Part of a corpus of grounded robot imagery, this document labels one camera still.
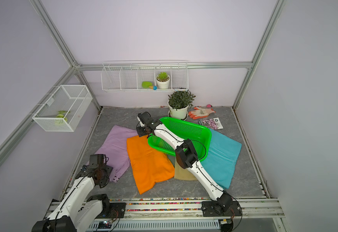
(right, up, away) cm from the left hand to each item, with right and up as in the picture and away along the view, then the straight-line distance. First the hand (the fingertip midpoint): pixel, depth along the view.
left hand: (110, 172), depth 85 cm
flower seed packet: (+68, +28, +23) cm, 78 cm away
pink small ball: (+68, +44, +39) cm, 90 cm away
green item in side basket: (-21, +34, -10) cm, 41 cm away
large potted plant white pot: (+41, +43, +14) cm, 61 cm away
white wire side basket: (-25, +37, -2) cm, 45 cm away
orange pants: (+23, +3, +2) cm, 23 cm away
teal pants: (+67, +5, +3) cm, 67 cm away
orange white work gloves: (+59, +38, +31) cm, 77 cm away
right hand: (+15, +25, +16) cm, 33 cm away
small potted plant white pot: (+31, +57, +6) cm, 65 cm away
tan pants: (+43, 0, -2) cm, 43 cm away
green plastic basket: (+56, +21, +12) cm, 61 cm away
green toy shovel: (+19, +56, +14) cm, 61 cm away
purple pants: (-1, +12, +10) cm, 16 cm away
